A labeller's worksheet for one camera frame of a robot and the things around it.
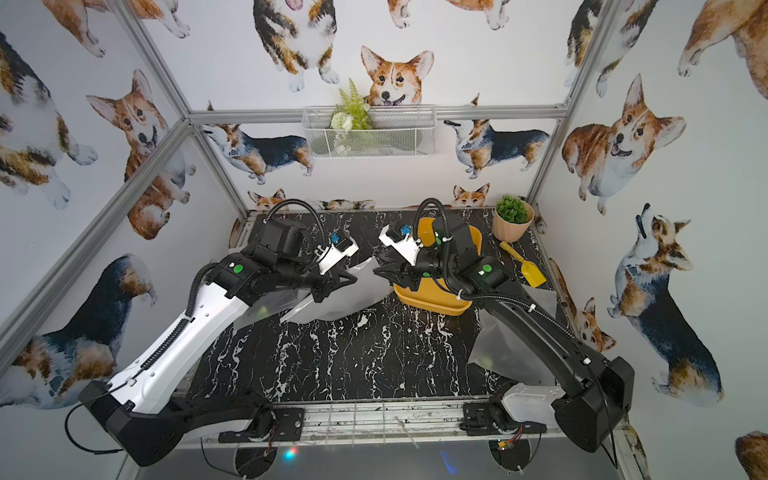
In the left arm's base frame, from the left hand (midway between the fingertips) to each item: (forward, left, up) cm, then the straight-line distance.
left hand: (356, 274), depth 68 cm
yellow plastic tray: (+7, -19, -24) cm, 31 cm away
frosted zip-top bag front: (-9, -37, -24) cm, 45 cm away
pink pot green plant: (+33, -49, -18) cm, 61 cm away
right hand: (+1, -5, +4) cm, 6 cm away
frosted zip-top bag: (0, -2, -8) cm, 8 cm away
